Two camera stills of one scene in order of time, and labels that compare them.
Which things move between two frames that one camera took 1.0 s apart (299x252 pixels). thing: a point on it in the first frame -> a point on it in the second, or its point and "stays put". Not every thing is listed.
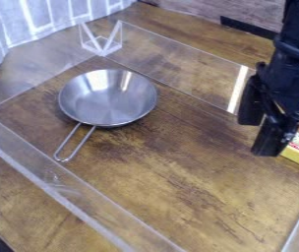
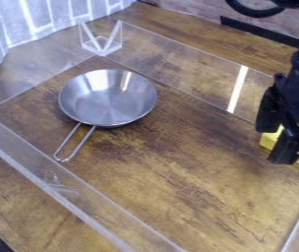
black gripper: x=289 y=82 -> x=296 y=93
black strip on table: x=249 y=28 stays put
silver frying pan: x=103 y=97 stays put
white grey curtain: x=14 y=20 stays put
